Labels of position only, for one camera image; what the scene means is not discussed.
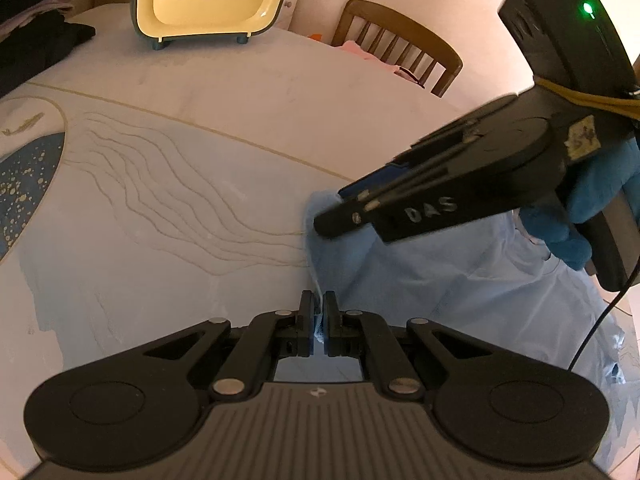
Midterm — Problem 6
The slat-back wooden chair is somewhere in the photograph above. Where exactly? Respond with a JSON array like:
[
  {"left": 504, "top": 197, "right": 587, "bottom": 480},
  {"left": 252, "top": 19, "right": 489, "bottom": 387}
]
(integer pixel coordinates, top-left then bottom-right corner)
[{"left": 331, "top": 0, "right": 463, "bottom": 97}]

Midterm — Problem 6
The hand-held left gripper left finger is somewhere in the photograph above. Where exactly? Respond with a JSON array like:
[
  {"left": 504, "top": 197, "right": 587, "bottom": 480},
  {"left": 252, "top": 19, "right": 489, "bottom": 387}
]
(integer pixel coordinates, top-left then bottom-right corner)
[{"left": 142, "top": 290, "right": 319, "bottom": 403}]

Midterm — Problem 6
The light blue shirt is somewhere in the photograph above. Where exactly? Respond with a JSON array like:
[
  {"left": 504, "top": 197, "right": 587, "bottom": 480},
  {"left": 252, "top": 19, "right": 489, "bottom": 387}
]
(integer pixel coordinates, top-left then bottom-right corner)
[{"left": 300, "top": 187, "right": 628, "bottom": 391}]

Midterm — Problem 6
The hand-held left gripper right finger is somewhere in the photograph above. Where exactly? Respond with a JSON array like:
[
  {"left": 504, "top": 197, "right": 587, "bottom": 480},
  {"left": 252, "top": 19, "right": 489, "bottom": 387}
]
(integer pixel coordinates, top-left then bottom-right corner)
[{"left": 322, "top": 290, "right": 497, "bottom": 404}]

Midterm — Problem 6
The black cable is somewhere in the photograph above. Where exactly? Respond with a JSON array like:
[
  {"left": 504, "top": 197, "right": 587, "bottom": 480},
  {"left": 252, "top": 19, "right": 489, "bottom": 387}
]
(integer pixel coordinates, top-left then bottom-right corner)
[{"left": 567, "top": 255, "right": 640, "bottom": 372}]

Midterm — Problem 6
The pale pink garment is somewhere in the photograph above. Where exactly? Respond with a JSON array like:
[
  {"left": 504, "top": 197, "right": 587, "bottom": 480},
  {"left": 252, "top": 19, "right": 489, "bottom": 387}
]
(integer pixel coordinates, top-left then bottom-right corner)
[{"left": 0, "top": 0, "right": 76, "bottom": 36}]

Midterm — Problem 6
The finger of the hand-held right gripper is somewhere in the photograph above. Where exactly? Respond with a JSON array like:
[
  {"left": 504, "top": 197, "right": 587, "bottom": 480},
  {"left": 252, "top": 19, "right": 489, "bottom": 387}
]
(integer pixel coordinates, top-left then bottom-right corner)
[
  {"left": 311, "top": 179, "right": 427, "bottom": 240},
  {"left": 338, "top": 121, "right": 477, "bottom": 201}
]

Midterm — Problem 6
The black garment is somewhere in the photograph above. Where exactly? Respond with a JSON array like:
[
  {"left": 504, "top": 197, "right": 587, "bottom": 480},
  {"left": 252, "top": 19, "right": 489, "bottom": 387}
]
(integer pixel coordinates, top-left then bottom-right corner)
[{"left": 0, "top": 10, "right": 96, "bottom": 98}]

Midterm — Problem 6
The person's right hand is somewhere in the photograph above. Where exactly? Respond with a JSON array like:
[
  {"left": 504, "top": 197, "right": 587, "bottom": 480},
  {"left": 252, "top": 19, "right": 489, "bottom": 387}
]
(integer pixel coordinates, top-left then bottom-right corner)
[{"left": 517, "top": 132, "right": 639, "bottom": 272}]

